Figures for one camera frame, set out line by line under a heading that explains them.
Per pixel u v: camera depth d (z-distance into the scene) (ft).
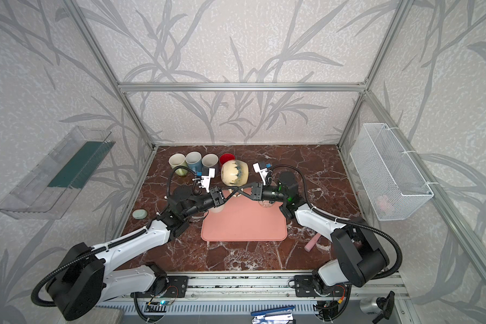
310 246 2.71
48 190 2.11
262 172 2.41
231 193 2.33
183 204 1.96
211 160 3.49
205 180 2.30
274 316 2.23
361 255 1.40
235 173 2.31
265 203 3.06
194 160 3.38
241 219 3.00
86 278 1.32
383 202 2.44
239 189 2.38
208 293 2.38
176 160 3.41
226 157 3.56
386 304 1.90
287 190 2.10
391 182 2.02
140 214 2.98
